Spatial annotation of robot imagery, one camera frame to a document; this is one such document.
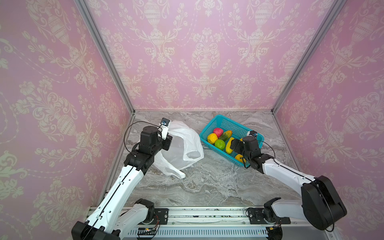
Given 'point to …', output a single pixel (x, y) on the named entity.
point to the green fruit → (220, 144)
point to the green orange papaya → (226, 135)
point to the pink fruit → (218, 131)
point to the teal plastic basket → (238, 131)
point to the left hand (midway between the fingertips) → (168, 132)
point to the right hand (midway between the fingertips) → (237, 143)
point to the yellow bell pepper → (238, 157)
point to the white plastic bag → (186, 147)
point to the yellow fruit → (212, 138)
